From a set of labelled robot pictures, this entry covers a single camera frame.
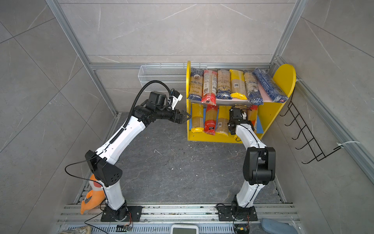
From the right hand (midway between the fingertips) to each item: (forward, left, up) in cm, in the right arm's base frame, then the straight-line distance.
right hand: (253, 127), depth 87 cm
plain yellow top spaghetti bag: (+7, +17, -1) cm, 19 cm away
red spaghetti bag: (+7, -1, +3) cm, 8 cm away
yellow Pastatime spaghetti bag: (+9, +33, -1) cm, 35 cm away
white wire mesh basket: (+34, +49, +16) cm, 61 cm away
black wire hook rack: (-26, -15, +15) cm, 33 cm away
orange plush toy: (-34, +89, -12) cm, 96 cm away
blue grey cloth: (-49, 0, -16) cm, 51 cm away
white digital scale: (-49, +43, -13) cm, 66 cm away
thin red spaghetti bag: (+8, +25, -1) cm, 26 cm away
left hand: (-1, +41, +15) cm, 44 cm away
